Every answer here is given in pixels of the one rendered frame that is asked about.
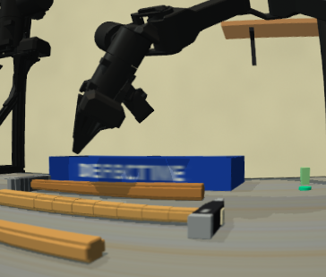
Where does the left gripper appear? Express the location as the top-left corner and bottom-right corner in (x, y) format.
(73, 52), (137, 154)

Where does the blue bin with label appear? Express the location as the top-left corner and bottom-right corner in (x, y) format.
(49, 155), (245, 191)

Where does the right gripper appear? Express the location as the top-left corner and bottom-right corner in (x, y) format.
(0, 16), (51, 92)

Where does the hammer with wooden handle and red head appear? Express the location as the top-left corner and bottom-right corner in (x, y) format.
(0, 220), (105, 263)

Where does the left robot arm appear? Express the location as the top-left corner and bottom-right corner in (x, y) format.
(94, 0), (326, 123)

